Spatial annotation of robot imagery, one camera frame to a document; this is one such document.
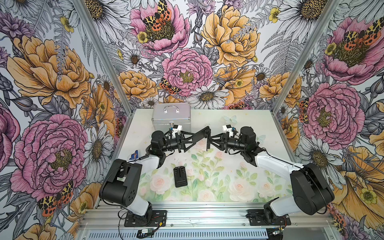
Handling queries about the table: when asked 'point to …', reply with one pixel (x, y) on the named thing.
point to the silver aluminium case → (178, 113)
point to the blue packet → (135, 155)
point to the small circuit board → (143, 232)
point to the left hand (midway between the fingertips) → (195, 141)
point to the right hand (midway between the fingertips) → (209, 141)
